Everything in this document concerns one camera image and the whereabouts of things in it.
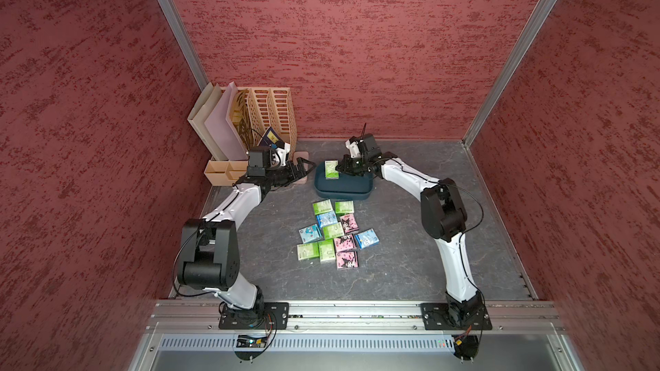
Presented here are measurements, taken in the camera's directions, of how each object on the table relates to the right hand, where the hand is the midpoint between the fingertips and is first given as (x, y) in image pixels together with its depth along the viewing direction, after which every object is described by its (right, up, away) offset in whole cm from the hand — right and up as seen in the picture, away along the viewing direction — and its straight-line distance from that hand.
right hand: (336, 170), depth 98 cm
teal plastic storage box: (+5, -6, +3) cm, 9 cm away
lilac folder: (-42, +10, -3) cm, 43 cm away
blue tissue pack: (-4, -18, -6) cm, 19 cm away
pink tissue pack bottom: (+4, -29, -15) cm, 33 cm away
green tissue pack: (-2, +1, 0) cm, 3 cm away
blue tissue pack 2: (-9, -22, -10) cm, 26 cm away
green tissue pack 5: (-3, -27, -13) cm, 30 cm away
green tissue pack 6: (-10, -27, -13) cm, 31 cm away
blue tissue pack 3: (+11, -23, -10) cm, 28 cm away
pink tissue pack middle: (+3, -25, -12) cm, 28 cm away
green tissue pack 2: (+3, -14, -3) cm, 14 cm away
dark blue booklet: (-28, +14, +6) cm, 32 cm away
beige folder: (-48, +20, -10) cm, 53 cm away
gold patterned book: (-39, +22, +4) cm, 45 cm away
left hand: (-10, 0, -10) cm, 14 cm away
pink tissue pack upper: (+5, -19, -6) cm, 20 cm away
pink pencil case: (-15, +7, +15) cm, 22 cm away
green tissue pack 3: (-6, -14, -2) cm, 15 cm away
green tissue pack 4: (-1, -22, -8) cm, 23 cm away
